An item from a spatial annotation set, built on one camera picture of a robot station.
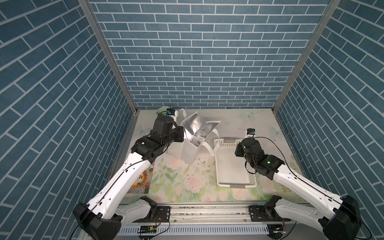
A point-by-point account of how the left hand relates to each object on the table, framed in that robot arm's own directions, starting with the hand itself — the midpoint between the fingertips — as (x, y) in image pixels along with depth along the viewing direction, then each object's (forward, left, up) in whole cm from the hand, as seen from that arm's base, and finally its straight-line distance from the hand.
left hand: (186, 128), depth 72 cm
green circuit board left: (-37, +19, -33) cm, 53 cm away
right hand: (-1, -28, -10) cm, 30 cm away
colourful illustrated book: (-17, +25, -30) cm, 43 cm away
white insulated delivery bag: (+18, -6, -28) cm, 33 cm away
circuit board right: (-38, -44, -30) cm, 65 cm away
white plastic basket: (-9, -25, -28) cm, 39 cm away
